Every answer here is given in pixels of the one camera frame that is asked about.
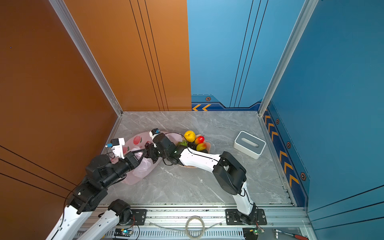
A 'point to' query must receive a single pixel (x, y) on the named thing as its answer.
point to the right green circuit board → (256, 231)
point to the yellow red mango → (201, 146)
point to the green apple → (183, 143)
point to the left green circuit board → (124, 232)
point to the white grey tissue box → (249, 144)
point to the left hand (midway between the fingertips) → (147, 149)
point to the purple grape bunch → (192, 145)
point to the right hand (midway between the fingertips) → (146, 150)
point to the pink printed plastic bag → (138, 142)
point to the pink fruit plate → (208, 147)
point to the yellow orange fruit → (190, 136)
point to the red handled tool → (302, 237)
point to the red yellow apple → (200, 139)
